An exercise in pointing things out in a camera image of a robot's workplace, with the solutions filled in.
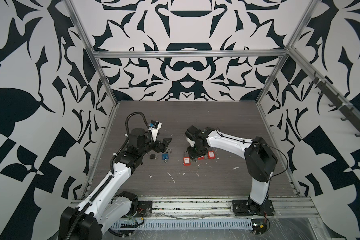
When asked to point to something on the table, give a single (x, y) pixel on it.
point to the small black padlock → (152, 156)
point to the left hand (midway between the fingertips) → (164, 133)
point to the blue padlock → (165, 156)
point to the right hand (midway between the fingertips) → (192, 155)
